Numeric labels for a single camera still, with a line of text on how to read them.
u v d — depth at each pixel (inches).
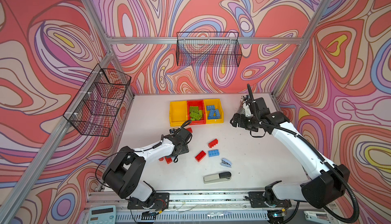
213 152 34.7
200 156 34.4
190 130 38.7
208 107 43.5
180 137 27.8
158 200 28.8
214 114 41.5
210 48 37.7
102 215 26.7
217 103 42.4
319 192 18.3
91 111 28.9
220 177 30.2
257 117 22.0
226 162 33.1
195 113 40.3
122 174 17.0
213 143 35.9
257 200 28.9
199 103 41.4
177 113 42.3
